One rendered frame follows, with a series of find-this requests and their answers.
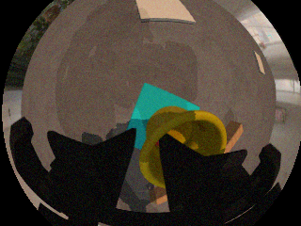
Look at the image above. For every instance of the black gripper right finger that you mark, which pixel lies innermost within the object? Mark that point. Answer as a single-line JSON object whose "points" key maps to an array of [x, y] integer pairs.
{"points": [[186, 170]]}

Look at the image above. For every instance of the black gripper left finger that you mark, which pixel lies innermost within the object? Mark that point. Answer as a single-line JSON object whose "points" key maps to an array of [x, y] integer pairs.
{"points": [[107, 162]]}

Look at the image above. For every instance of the orange wooden bar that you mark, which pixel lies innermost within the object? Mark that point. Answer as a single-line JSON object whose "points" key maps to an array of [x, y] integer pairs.
{"points": [[233, 132]]}

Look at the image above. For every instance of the tan square tile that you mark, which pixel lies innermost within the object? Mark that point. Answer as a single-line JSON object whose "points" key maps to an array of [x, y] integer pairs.
{"points": [[258, 62]]}

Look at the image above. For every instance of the peach square tile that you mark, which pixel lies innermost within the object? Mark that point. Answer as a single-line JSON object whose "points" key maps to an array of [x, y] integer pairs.
{"points": [[169, 10]]}

